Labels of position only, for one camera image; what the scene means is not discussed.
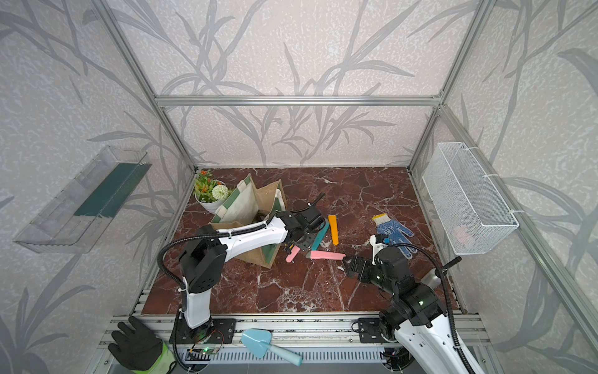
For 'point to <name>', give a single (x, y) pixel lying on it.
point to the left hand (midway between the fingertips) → (304, 239)
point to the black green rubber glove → (140, 351)
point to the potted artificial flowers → (210, 193)
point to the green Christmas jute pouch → (246, 206)
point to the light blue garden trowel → (258, 340)
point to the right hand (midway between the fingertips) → (352, 260)
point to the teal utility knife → (324, 226)
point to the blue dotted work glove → (394, 230)
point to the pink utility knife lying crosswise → (321, 255)
